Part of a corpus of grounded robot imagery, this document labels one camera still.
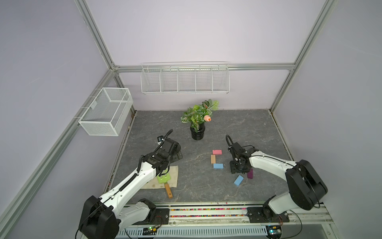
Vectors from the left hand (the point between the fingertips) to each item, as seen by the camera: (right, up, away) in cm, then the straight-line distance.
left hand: (172, 155), depth 82 cm
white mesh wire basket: (-37, +24, +1) cm, 44 cm away
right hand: (+37, -9, +8) cm, 39 cm away
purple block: (+45, -12, +5) cm, 47 cm away
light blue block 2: (+38, -15, +3) cm, 41 cm away
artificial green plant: (+15, +23, +1) cm, 27 cm away
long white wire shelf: (+6, +49, +17) cm, 52 cm away
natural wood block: (+24, -4, +10) cm, 26 cm away
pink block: (+27, -1, +15) cm, 31 cm away
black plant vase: (+16, +10, +20) cm, 27 cm away
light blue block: (+27, -8, +8) cm, 29 cm away
